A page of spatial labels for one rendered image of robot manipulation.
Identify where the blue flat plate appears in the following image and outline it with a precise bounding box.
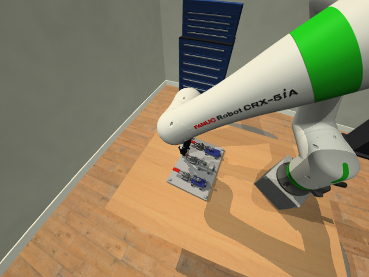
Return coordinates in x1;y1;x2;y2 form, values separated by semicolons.
205;148;221;158

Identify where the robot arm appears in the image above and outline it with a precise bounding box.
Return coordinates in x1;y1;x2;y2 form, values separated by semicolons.
157;0;369;197

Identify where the blue rectangular plate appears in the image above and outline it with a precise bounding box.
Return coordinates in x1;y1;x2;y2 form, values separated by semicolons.
191;178;206;188

